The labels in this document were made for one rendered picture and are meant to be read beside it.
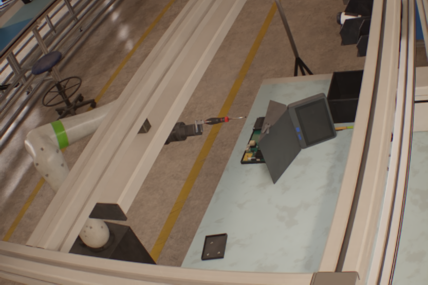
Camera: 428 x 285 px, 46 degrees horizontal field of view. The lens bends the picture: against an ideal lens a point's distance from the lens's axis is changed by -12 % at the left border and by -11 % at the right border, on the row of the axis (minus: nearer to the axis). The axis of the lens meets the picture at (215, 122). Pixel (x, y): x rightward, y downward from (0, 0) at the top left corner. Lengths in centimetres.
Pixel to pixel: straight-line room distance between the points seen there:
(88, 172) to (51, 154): 121
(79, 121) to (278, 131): 78
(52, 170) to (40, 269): 134
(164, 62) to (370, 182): 53
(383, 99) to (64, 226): 48
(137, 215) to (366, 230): 335
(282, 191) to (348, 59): 260
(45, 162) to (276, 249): 88
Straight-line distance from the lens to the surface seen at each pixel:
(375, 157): 66
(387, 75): 79
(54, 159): 205
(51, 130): 221
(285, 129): 208
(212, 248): 197
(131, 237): 257
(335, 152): 214
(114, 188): 90
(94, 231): 225
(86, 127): 224
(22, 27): 566
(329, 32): 498
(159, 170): 414
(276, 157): 207
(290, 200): 202
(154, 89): 102
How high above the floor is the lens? 239
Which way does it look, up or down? 33 degrees down
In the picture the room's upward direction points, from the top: 24 degrees counter-clockwise
